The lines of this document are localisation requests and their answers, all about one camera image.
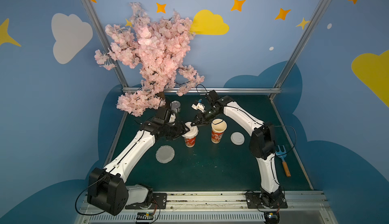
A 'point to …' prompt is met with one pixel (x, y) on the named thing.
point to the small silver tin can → (176, 105)
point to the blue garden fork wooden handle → (283, 154)
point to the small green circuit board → (145, 216)
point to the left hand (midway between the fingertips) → (187, 129)
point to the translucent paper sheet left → (165, 154)
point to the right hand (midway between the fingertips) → (195, 124)
